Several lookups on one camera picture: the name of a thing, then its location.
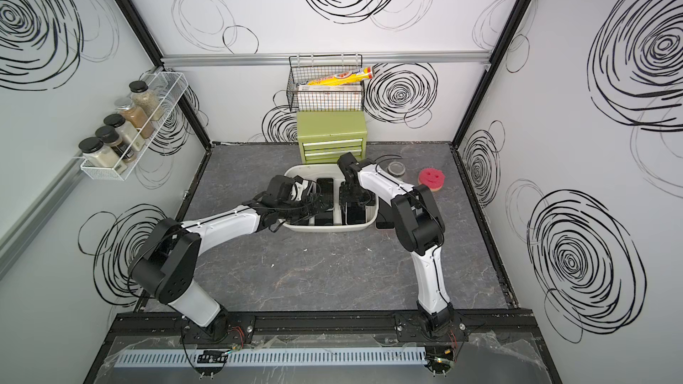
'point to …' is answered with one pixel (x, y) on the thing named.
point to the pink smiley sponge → (432, 178)
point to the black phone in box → (324, 219)
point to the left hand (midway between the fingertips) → (323, 209)
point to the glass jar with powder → (396, 168)
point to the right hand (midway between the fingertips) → (355, 201)
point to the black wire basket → (341, 97)
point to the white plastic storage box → (328, 178)
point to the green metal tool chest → (326, 134)
